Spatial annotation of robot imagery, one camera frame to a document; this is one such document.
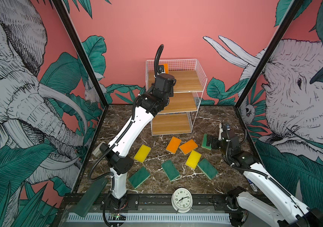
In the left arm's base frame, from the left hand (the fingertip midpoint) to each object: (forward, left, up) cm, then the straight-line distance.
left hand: (164, 80), depth 70 cm
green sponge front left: (-34, +16, -44) cm, 58 cm away
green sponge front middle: (-30, -3, -43) cm, 53 cm away
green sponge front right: (-31, -27, -44) cm, 61 cm away
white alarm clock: (-47, -8, -41) cm, 62 cm away
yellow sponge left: (-18, +15, -45) cm, 50 cm away
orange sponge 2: (-15, -16, -45) cm, 50 cm away
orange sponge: (-13, -6, -44) cm, 46 cm away
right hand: (-17, -27, -24) cm, 40 cm away
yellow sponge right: (-24, -19, -44) cm, 54 cm away
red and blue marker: (-47, -31, -13) cm, 58 cm away
